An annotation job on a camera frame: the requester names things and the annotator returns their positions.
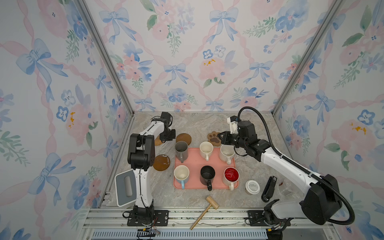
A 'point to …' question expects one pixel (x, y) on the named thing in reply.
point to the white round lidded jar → (252, 187)
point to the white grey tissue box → (125, 188)
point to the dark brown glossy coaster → (162, 162)
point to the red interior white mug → (230, 177)
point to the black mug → (207, 173)
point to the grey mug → (181, 150)
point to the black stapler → (269, 189)
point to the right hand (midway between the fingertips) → (217, 133)
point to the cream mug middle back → (206, 149)
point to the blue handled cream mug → (181, 173)
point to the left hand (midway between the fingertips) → (172, 137)
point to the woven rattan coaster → (158, 141)
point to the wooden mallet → (212, 203)
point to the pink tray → (195, 161)
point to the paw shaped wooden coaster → (212, 137)
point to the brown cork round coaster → (184, 137)
